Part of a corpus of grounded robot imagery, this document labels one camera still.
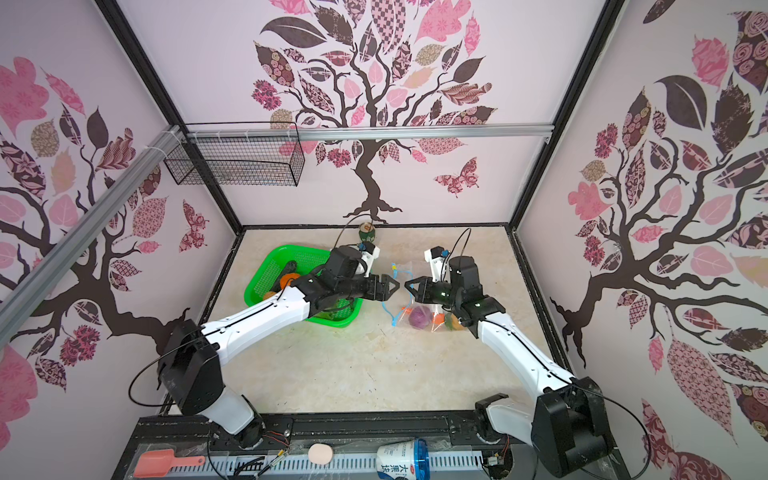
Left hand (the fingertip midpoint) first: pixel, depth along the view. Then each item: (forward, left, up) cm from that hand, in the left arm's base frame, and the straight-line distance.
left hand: (389, 288), depth 81 cm
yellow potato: (-4, -20, -13) cm, 24 cm away
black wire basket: (+42, +40, +16) cm, 60 cm away
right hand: (0, -5, +3) cm, 6 cm away
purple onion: (-5, -9, -7) cm, 12 cm away
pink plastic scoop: (-38, +55, -17) cm, 69 cm away
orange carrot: (-4, -5, -4) cm, 8 cm away
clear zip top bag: (+4, -4, +2) cm, 6 cm away
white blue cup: (-38, -4, -9) cm, 40 cm away
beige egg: (-36, +17, -16) cm, 43 cm away
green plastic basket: (+16, +41, -10) cm, 45 cm away
